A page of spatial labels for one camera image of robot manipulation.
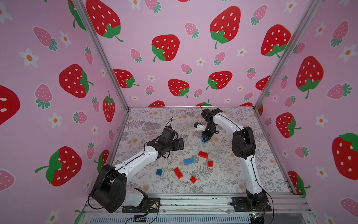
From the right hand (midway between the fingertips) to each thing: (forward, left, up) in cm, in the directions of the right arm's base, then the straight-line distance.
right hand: (209, 137), depth 100 cm
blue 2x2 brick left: (-27, +32, -1) cm, 42 cm away
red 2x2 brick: (-30, +11, -1) cm, 32 cm away
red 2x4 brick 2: (-27, +20, -1) cm, 34 cm away
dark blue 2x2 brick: (-4, +5, +2) cm, 6 cm away
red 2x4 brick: (-14, +4, -1) cm, 14 cm away
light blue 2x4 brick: (-19, +14, -1) cm, 24 cm away
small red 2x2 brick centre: (-19, 0, -1) cm, 19 cm away
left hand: (-12, +21, +9) cm, 26 cm away
